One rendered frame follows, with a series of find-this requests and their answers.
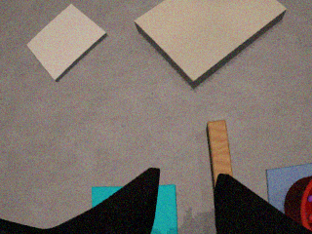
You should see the beige flat rectangular slab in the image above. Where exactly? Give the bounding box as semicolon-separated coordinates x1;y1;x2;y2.
136;0;288;89

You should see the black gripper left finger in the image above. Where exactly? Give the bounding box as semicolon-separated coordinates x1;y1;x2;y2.
0;167;161;234

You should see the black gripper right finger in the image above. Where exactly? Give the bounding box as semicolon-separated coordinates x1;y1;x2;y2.
214;175;312;234

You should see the brown rectangular bar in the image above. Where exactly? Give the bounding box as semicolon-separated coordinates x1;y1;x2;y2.
206;120;233;192

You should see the dark red cup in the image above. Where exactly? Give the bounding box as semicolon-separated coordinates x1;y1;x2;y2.
284;175;312;231

